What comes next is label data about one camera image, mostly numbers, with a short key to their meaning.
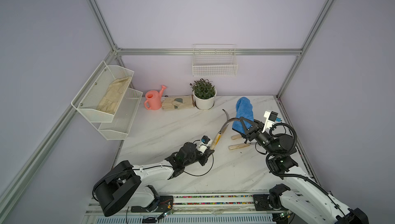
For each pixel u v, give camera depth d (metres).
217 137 0.77
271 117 0.58
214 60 0.95
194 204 0.75
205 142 0.70
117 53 0.92
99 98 0.77
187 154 0.64
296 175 0.51
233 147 0.92
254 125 0.61
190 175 0.63
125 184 0.42
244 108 0.64
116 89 0.83
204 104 1.10
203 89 1.01
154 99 1.05
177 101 1.15
